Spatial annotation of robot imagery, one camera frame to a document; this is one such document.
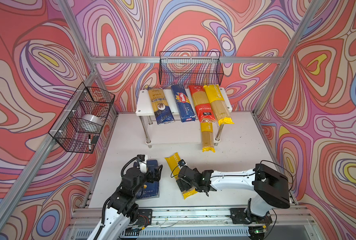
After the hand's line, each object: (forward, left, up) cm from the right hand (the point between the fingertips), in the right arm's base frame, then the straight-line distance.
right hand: (186, 181), depth 85 cm
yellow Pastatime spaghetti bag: (+13, +7, +2) cm, 15 cm away
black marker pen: (+11, +47, +26) cm, 55 cm away
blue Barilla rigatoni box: (-6, +20, +6) cm, 22 cm away
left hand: (+5, +16, +12) cm, 20 cm away
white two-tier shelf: (+30, +6, +7) cm, 32 cm away
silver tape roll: (+21, +47, +32) cm, 61 cm away
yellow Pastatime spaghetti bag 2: (+22, -15, +8) cm, 28 cm away
